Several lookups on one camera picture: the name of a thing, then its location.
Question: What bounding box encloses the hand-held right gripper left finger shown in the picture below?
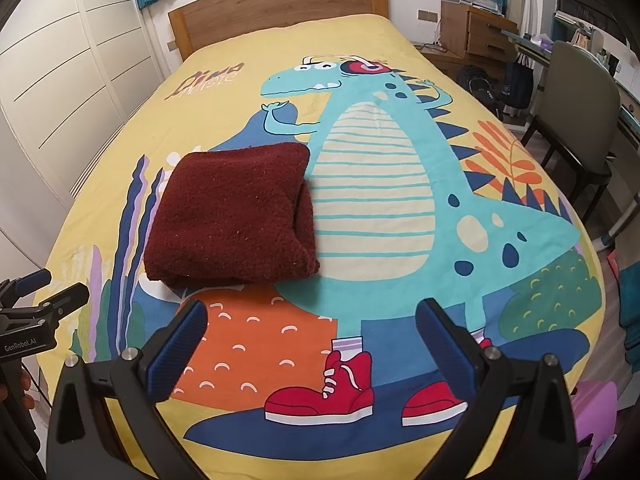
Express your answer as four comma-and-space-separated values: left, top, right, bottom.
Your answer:
46, 300, 208, 480

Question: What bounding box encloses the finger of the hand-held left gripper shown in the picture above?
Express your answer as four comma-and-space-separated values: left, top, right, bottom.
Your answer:
30, 282, 91, 326
0, 268, 52, 307

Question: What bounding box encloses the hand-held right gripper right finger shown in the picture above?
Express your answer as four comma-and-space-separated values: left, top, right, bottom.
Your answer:
416, 298, 578, 480

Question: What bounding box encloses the dark red knit sweater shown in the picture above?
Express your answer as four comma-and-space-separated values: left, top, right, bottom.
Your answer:
143, 142, 321, 291

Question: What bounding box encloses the pink plastic stool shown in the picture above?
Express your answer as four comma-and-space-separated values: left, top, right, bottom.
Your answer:
572, 380, 621, 468

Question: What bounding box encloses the teal bin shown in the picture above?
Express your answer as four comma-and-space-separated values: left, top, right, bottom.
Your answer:
617, 260, 640, 331

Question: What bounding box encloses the yellow dinosaur print bedspread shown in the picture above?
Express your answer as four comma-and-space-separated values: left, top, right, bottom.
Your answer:
35, 12, 608, 480

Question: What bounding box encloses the black backpack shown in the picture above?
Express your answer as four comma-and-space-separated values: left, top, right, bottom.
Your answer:
457, 65, 506, 121

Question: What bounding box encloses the dark blue tote bag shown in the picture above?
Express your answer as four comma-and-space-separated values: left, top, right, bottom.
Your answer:
502, 57, 536, 118

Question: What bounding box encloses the grey green chair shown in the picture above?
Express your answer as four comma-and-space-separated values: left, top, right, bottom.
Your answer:
520, 40, 626, 226

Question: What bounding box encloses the light glass top desk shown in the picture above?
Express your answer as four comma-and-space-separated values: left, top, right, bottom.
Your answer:
502, 27, 640, 161

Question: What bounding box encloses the wooden drawer cabinet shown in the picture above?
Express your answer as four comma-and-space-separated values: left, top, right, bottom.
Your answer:
440, 0, 521, 61

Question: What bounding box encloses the wooden headboard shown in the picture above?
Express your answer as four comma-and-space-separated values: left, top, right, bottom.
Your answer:
167, 0, 388, 61

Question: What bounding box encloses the white bookshelf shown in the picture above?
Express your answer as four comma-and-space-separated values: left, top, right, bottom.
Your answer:
531, 0, 561, 41

